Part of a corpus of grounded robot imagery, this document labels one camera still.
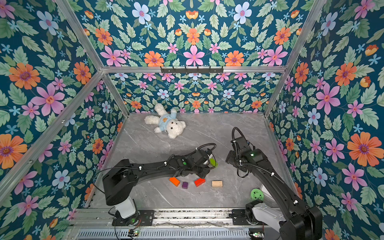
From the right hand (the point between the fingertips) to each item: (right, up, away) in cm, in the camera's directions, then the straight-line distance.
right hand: (233, 159), depth 79 cm
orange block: (-33, -14, +6) cm, 36 cm away
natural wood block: (-9, -15, +3) cm, 17 cm away
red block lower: (-19, -14, +3) cm, 23 cm away
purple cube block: (-27, -15, +3) cm, 31 cm away
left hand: (-13, -6, +4) cm, 15 cm away
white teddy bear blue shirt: (-41, +21, +23) cm, 52 cm away
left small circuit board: (-51, -35, -8) cm, 62 cm away
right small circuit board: (+9, -34, -9) cm, 37 cm away
